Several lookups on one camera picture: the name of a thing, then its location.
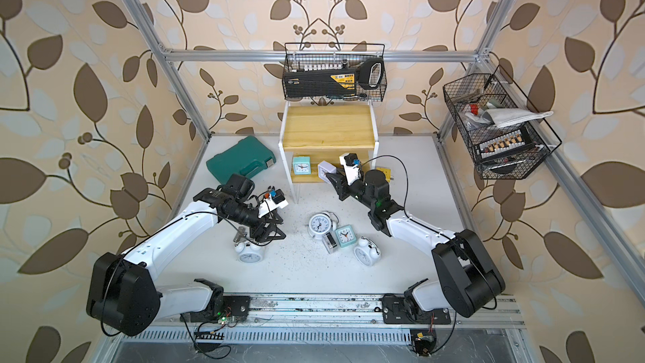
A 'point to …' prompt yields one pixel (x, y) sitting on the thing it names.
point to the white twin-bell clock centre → (321, 223)
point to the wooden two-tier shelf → (325, 132)
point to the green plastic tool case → (247, 157)
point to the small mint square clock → (345, 235)
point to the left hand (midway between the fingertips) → (280, 227)
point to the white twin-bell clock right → (367, 252)
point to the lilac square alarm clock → (324, 168)
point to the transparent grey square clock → (331, 241)
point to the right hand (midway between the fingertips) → (332, 171)
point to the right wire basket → (468, 97)
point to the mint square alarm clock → (301, 165)
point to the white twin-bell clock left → (249, 252)
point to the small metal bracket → (240, 236)
